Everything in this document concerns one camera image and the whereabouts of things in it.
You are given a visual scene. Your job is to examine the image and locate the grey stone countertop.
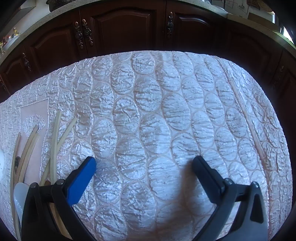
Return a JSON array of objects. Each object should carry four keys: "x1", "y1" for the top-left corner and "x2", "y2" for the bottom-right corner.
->
[{"x1": 0, "y1": 0, "x2": 296, "y2": 63}]

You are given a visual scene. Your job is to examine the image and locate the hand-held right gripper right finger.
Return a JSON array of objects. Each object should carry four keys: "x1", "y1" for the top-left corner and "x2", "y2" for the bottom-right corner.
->
[{"x1": 192, "y1": 156, "x2": 270, "y2": 241}]

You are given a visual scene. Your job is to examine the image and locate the white quilted tablecloth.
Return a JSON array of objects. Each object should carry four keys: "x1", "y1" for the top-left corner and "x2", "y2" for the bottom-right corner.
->
[{"x1": 0, "y1": 49, "x2": 290, "y2": 241}]

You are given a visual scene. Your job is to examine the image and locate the row of condiment bottles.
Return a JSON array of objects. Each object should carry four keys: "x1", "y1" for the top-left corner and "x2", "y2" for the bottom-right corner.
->
[{"x1": 0, "y1": 27, "x2": 20, "y2": 47}]

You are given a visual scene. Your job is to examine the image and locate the dark wooden base cabinets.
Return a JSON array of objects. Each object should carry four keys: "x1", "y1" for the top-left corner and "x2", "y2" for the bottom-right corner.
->
[{"x1": 0, "y1": 0, "x2": 296, "y2": 102}]

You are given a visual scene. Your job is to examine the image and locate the white ceramic spoon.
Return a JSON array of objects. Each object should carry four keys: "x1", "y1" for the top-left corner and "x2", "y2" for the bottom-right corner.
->
[{"x1": 13, "y1": 182, "x2": 31, "y2": 234}]

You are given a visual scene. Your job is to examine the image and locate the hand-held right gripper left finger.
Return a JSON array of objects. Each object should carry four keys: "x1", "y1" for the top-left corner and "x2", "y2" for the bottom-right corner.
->
[{"x1": 21, "y1": 156, "x2": 97, "y2": 241}]

